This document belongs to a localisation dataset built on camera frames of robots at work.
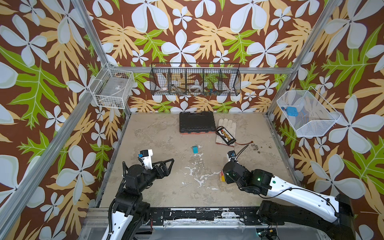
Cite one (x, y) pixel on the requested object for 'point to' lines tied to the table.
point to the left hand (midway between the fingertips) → (168, 160)
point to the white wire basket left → (112, 87)
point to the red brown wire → (244, 144)
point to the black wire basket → (195, 79)
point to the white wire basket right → (315, 115)
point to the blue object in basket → (292, 111)
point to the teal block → (195, 149)
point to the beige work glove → (230, 126)
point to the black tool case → (197, 123)
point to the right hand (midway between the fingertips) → (224, 170)
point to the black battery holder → (229, 139)
